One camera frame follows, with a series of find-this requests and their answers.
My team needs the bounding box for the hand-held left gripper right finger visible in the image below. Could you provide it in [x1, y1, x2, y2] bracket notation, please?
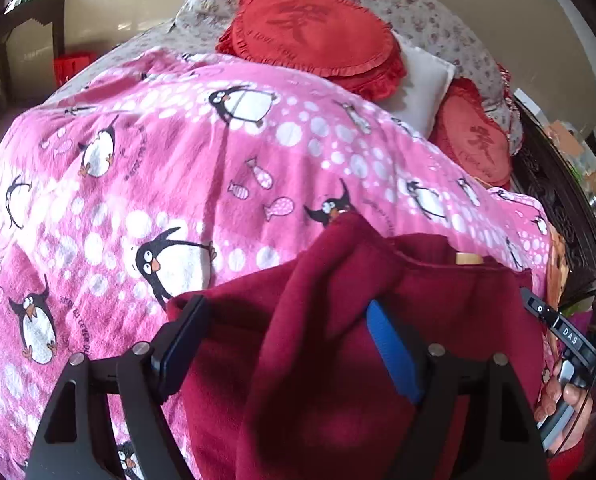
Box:
[365, 299, 549, 480]

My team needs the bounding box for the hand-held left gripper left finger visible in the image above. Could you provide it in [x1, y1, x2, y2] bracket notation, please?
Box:
[25, 295, 215, 480]

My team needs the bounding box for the dark red fleece garment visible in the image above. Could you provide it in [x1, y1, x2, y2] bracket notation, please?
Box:
[168, 210, 546, 480]

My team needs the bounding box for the person's right forearm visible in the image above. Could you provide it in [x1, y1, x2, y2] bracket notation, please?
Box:
[548, 435, 589, 480]

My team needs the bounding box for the person's right hand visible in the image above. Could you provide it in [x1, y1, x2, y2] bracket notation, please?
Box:
[534, 359, 594, 457]

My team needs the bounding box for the orange and cream blanket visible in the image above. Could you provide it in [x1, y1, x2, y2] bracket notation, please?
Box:
[545, 225, 571, 311]

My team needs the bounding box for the dark carved wooden headboard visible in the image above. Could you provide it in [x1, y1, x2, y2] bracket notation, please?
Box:
[510, 92, 596, 311]

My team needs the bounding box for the pink penguin print blanket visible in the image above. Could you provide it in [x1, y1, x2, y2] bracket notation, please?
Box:
[0, 47, 553, 480]

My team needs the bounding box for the cardboard box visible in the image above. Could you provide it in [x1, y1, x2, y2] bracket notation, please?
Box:
[546, 120, 586, 159]

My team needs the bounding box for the red heart cushion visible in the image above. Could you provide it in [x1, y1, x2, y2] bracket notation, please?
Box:
[215, 0, 409, 102]
[428, 77, 516, 191]

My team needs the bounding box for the white pillow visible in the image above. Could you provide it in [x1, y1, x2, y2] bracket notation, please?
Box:
[383, 30, 456, 136]

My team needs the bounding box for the red plastic crate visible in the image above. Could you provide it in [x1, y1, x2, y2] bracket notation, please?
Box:
[53, 52, 99, 84]

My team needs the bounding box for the dark wooden cabinet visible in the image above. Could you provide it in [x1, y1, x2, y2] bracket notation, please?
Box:
[0, 0, 69, 107]

